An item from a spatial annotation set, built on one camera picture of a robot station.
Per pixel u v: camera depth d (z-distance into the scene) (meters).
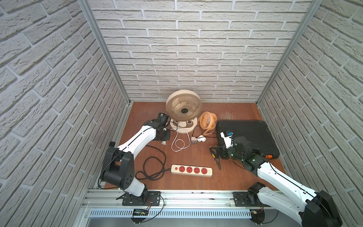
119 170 0.44
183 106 0.83
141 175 0.81
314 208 0.39
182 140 0.97
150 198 0.73
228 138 0.72
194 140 0.95
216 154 0.72
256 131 0.92
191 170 0.81
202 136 0.96
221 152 0.71
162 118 0.72
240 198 0.74
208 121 0.96
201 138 0.94
